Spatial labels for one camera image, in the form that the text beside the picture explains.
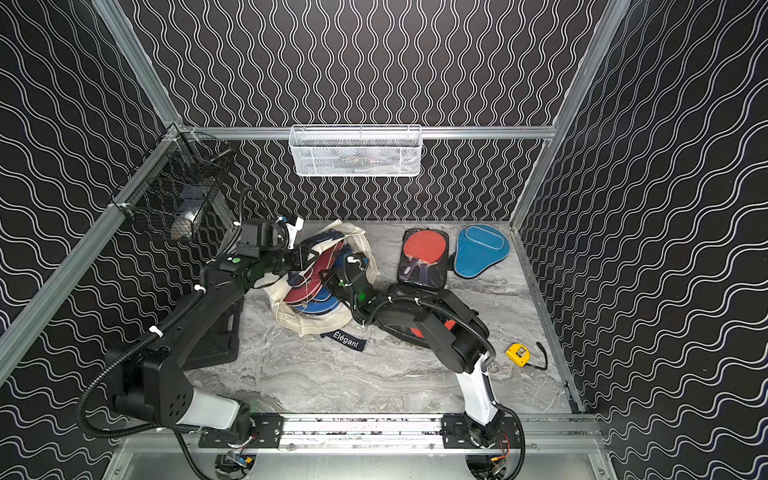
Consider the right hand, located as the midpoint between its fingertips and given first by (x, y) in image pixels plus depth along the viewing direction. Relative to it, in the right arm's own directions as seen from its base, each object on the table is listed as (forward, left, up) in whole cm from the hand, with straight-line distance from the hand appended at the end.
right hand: (316, 272), depth 88 cm
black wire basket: (+21, +46, +14) cm, 52 cm away
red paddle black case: (-11, -27, -12) cm, 32 cm away
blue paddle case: (-5, -1, -10) cm, 11 cm away
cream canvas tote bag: (-13, +3, -7) cm, 15 cm away
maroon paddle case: (-4, +1, 0) cm, 4 cm away
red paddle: (+15, -33, -12) cm, 39 cm away
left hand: (0, -2, +10) cm, 10 cm away
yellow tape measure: (-18, -59, -14) cm, 64 cm away
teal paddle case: (+20, -53, -12) cm, 58 cm away
